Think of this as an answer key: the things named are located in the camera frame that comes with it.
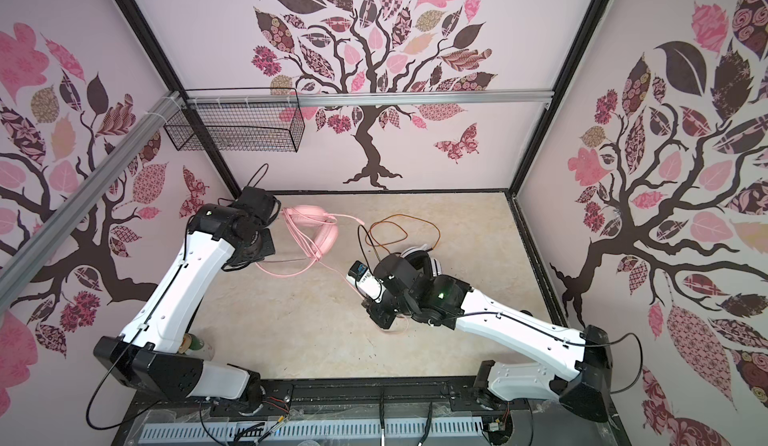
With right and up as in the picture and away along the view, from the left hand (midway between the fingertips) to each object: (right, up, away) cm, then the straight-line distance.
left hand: (255, 257), depth 73 cm
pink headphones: (+15, +7, +3) cm, 17 cm away
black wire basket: (-8, +42, +22) cm, 48 cm away
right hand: (+28, -9, -4) cm, 30 cm away
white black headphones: (+43, -3, +18) cm, 47 cm away
